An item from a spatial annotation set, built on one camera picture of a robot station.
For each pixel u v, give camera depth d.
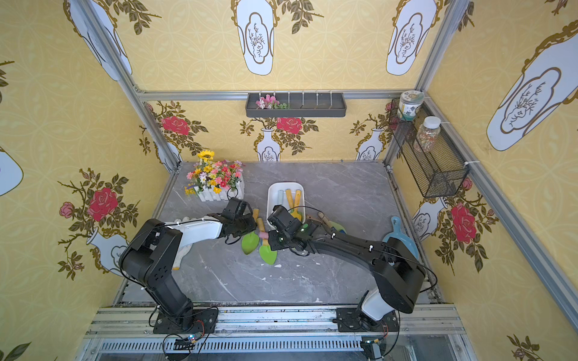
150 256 0.48
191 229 0.58
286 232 0.62
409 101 0.84
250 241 0.92
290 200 1.03
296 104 0.92
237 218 0.77
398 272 0.43
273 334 0.72
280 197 1.06
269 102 0.88
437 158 0.84
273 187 1.04
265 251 0.90
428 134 0.72
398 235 0.92
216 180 0.95
